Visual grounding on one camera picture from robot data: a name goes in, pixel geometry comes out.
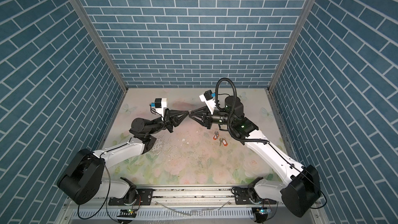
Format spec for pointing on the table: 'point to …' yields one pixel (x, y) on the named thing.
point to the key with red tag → (216, 136)
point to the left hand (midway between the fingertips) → (187, 117)
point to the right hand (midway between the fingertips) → (190, 113)
